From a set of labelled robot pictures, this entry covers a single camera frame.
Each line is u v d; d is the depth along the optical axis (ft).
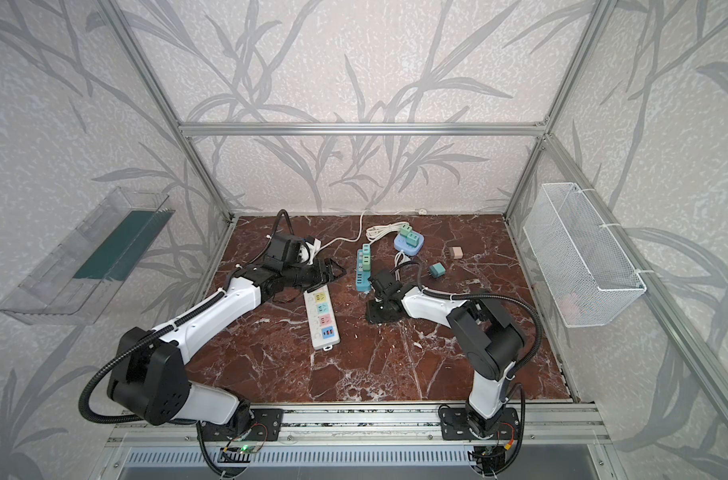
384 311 2.65
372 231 3.67
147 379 1.37
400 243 3.56
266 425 2.38
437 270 3.34
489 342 1.55
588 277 1.99
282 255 2.15
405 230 3.55
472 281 3.34
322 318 2.93
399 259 3.45
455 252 3.48
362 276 3.25
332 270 2.47
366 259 3.24
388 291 2.41
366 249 3.34
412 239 3.45
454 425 2.42
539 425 2.47
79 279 2.11
